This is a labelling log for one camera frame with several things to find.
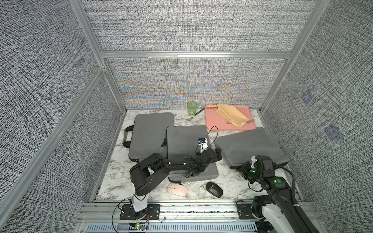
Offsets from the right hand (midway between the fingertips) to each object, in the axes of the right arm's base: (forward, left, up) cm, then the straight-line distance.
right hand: (236, 164), depth 81 cm
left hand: (+7, +9, +1) cm, 11 cm away
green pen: (+48, +17, -9) cm, 52 cm away
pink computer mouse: (-12, +33, -6) cm, 35 cm away
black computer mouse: (-11, +13, -7) cm, 18 cm away
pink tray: (+38, +6, -10) cm, 40 cm away
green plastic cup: (+45, +23, -2) cm, 51 cm away
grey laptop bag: (+26, +54, -5) cm, 60 cm away
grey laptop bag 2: (+14, +29, +2) cm, 33 cm away
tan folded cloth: (+45, -11, -10) cm, 48 cm away
